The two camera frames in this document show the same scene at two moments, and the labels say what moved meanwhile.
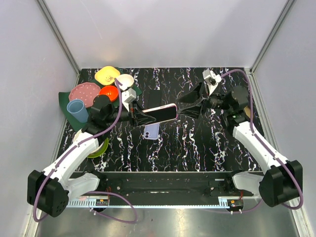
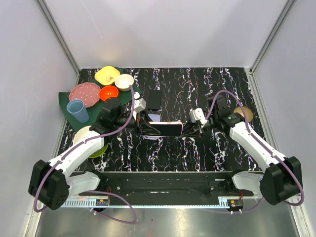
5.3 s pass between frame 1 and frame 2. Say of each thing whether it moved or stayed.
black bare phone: stayed
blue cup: stayed
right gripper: moved
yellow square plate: stayed
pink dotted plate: stayed
